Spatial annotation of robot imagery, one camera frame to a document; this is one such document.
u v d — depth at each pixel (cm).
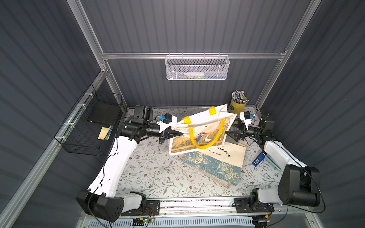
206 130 62
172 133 61
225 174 79
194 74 91
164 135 55
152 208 74
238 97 102
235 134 70
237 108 107
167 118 50
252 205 68
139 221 70
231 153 88
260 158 87
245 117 68
